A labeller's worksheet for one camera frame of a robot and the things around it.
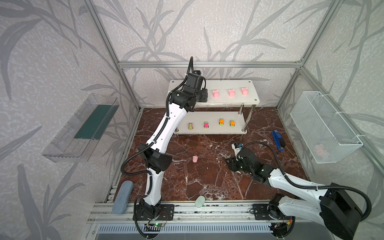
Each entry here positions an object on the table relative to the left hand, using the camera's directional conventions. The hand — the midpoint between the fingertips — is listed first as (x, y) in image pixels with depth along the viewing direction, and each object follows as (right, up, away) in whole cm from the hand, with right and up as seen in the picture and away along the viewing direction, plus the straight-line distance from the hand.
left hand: (205, 88), depth 78 cm
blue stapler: (+49, -31, +18) cm, 61 cm away
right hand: (+13, -37, +7) cm, 40 cm away
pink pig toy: (-6, -41, +13) cm, 43 cm away
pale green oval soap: (-3, -59, -3) cm, 59 cm away
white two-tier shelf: (+8, -2, +1) cm, 8 cm away
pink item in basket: (+57, -32, -4) cm, 66 cm away
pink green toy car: (+1, -20, +22) cm, 30 cm away
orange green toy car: (+12, -18, +23) cm, 32 cm away
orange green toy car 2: (+19, -19, +23) cm, 36 cm away
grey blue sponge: (-43, -56, -2) cm, 71 cm away
